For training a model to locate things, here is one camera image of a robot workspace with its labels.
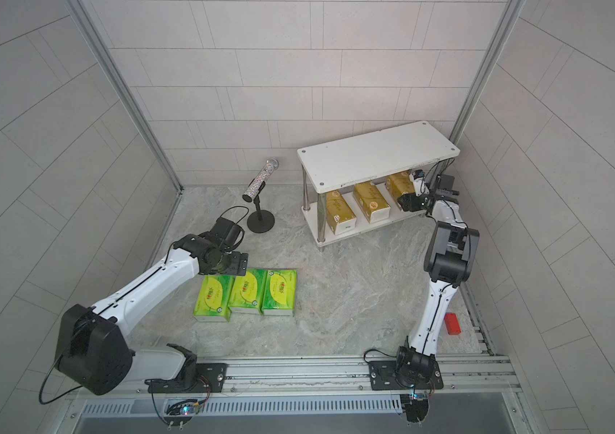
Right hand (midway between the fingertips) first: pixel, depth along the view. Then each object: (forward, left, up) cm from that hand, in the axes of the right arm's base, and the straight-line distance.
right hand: (413, 191), depth 104 cm
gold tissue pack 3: (-14, +30, +5) cm, 34 cm away
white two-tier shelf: (-5, +24, +21) cm, 33 cm away
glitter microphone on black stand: (-6, +61, -6) cm, 61 cm away
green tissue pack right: (-38, +51, -2) cm, 64 cm away
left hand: (-27, +64, +1) cm, 70 cm away
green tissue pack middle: (-37, +61, -2) cm, 71 cm away
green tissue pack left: (-38, +70, -1) cm, 80 cm away
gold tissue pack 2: (-9, +19, +5) cm, 21 cm away
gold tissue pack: (0, +6, +4) cm, 7 cm away
